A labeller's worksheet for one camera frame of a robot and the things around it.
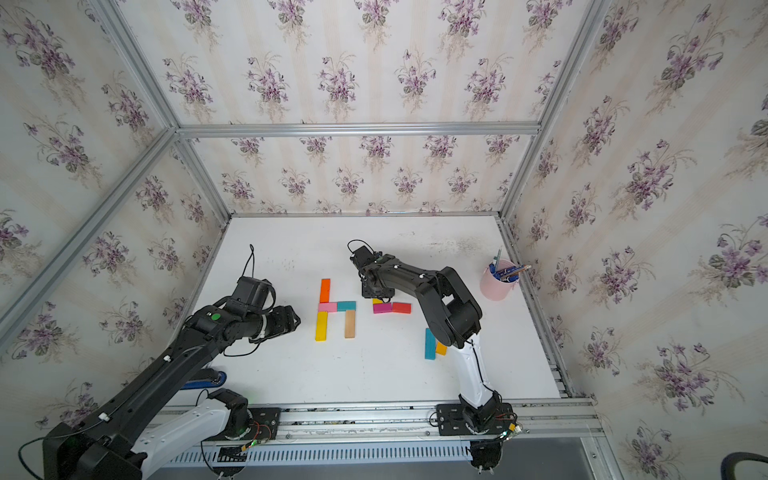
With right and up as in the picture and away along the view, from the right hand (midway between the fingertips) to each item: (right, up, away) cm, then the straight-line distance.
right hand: (379, 292), depth 98 cm
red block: (+7, -4, -4) cm, 9 cm away
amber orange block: (+18, -14, -13) cm, 27 cm away
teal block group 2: (+15, -13, -13) cm, 24 cm away
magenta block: (+1, -4, -6) cm, 7 cm away
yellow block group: (-18, -9, -8) cm, 21 cm away
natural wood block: (-9, -8, -8) cm, 15 cm away
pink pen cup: (+35, +3, -8) cm, 36 cm away
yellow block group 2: (-1, 0, -12) cm, 12 cm away
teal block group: (-10, -4, -5) cm, 12 cm away
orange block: (-18, +1, 0) cm, 18 cm away
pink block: (-17, -4, -5) cm, 18 cm away
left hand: (-22, -6, -20) cm, 30 cm away
